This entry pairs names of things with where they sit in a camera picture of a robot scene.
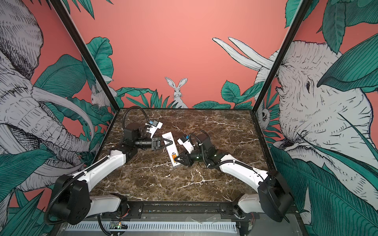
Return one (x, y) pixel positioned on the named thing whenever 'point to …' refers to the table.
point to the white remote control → (170, 149)
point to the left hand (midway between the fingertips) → (171, 142)
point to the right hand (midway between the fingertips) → (175, 157)
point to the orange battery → (173, 156)
